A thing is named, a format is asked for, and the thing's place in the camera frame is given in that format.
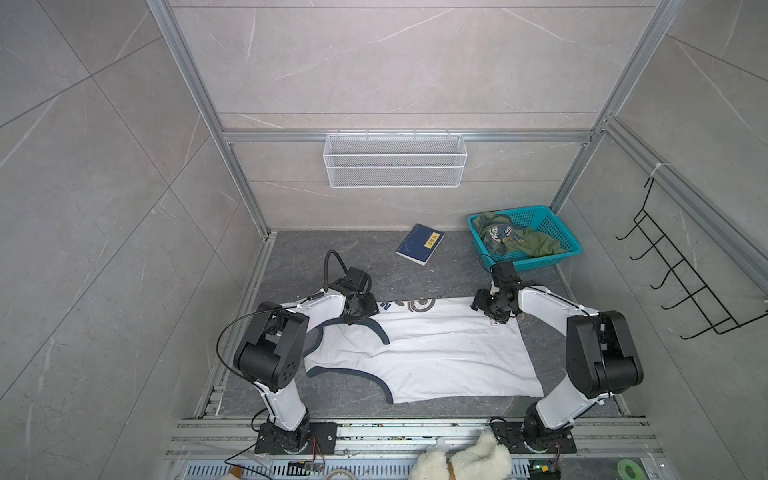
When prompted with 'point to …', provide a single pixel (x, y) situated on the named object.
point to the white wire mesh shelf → (395, 161)
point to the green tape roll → (629, 470)
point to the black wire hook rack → (682, 271)
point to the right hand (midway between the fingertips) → (479, 304)
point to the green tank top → (499, 236)
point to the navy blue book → (420, 243)
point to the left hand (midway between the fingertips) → (371, 305)
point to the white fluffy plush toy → (485, 460)
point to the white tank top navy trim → (429, 349)
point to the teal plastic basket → (543, 219)
